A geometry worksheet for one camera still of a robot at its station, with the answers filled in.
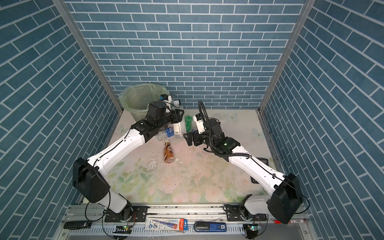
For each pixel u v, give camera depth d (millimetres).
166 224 697
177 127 764
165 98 691
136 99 1006
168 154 896
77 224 701
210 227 665
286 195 393
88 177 417
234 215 732
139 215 737
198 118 655
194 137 662
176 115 693
